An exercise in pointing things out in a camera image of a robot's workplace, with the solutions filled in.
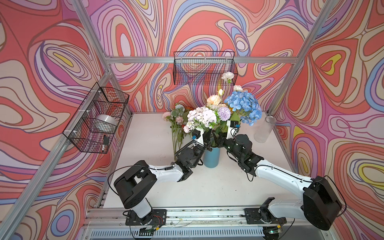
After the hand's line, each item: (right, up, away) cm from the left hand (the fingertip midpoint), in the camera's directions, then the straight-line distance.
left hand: (212, 129), depth 72 cm
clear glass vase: (+37, -1, +24) cm, 45 cm away
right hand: (+2, -2, +7) cm, 7 cm away
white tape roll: (-51, +3, -2) cm, 51 cm away
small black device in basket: (-53, -6, +1) cm, 53 cm away
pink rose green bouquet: (-21, +8, +35) cm, 41 cm away
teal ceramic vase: (+1, -17, +9) cm, 19 cm away
